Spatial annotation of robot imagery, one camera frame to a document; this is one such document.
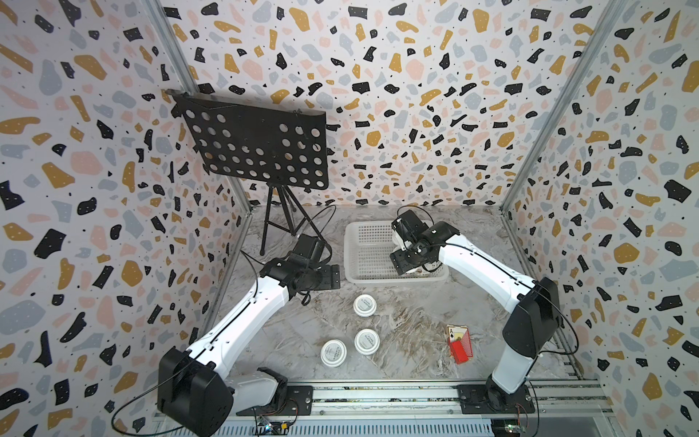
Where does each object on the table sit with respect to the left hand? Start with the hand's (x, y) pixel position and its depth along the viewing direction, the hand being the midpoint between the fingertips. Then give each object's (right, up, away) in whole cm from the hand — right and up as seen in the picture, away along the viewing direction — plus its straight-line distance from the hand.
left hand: (329, 277), depth 81 cm
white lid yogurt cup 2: (+11, -18, -2) cm, 22 cm away
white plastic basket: (+11, +7, +26) cm, 29 cm away
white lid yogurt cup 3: (+2, -21, -4) cm, 21 cm away
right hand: (+23, +5, +5) cm, 24 cm away
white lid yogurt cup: (+10, -10, +5) cm, 15 cm away
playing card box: (+41, -18, +5) cm, 45 cm away
